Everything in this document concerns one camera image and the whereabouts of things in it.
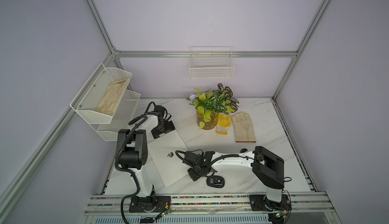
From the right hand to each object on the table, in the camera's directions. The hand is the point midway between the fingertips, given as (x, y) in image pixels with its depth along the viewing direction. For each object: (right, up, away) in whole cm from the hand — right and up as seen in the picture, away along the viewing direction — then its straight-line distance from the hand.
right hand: (195, 174), depth 84 cm
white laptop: (-14, +4, 0) cm, 14 cm away
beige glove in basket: (-44, +40, -7) cm, 60 cm away
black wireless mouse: (+11, -1, -6) cm, 12 cm away
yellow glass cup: (+19, +27, +21) cm, 39 cm away
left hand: (-19, +21, +13) cm, 31 cm away
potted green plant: (+7, +40, 0) cm, 40 cm away
